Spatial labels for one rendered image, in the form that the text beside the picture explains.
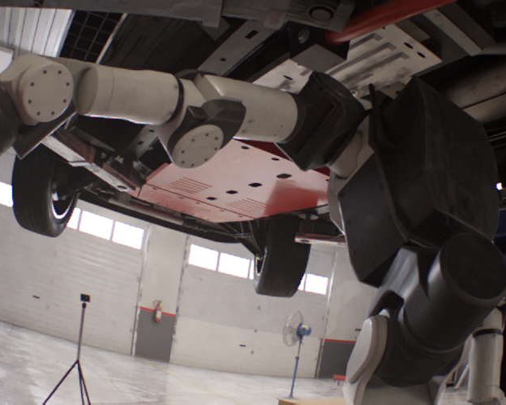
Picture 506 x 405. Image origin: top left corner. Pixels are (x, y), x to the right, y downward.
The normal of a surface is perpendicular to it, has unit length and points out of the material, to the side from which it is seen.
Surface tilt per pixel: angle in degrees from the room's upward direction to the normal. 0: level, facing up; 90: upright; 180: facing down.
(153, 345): 90
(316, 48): 180
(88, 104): 109
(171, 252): 90
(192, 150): 138
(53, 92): 116
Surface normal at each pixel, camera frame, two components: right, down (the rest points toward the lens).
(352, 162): -0.26, 0.31
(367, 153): -0.61, 0.33
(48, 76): 0.70, 0.37
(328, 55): -0.14, 0.94
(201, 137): 0.53, 0.72
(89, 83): -0.65, 0.00
